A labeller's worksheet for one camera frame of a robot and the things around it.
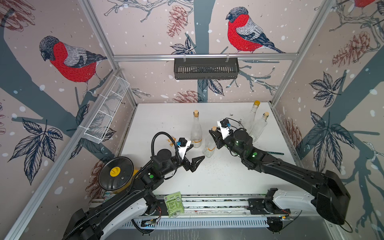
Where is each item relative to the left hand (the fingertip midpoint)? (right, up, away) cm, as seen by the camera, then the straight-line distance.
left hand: (200, 149), depth 70 cm
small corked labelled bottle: (+37, +9, +19) cm, 42 cm away
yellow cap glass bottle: (+30, +15, +16) cm, 36 cm away
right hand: (+7, +10, +6) cm, 14 cm away
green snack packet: (-13, -28, +3) cm, 31 cm away
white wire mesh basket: (-58, +8, +13) cm, 60 cm away
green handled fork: (+45, -7, +22) cm, 51 cm away
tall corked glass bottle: (-2, +5, +21) cm, 22 cm away
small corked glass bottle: (+6, -1, +12) cm, 13 cm away
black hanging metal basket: (+6, +50, +34) cm, 61 cm away
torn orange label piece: (-12, +4, -8) cm, 15 cm away
